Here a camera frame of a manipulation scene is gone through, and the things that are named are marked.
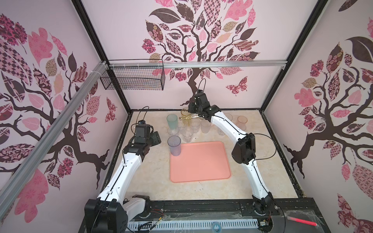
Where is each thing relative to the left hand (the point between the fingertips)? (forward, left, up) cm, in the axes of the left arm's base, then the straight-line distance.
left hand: (153, 138), depth 82 cm
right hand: (+24, -23, +5) cm, 34 cm away
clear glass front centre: (+13, -19, -14) cm, 27 cm away
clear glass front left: (+15, -9, -14) cm, 22 cm away
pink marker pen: (-39, -77, -16) cm, 88 cm away
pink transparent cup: (+23, -60, -12) cm, 66 cm away
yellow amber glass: (+26, -18, -10) cm, 34 cm away
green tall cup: (+21, -9, -8) cm, 24 cm away
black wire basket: (+40, +16, +16) cm, 46 cm away
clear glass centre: (+23, -25, -14) cm, 37 cm away
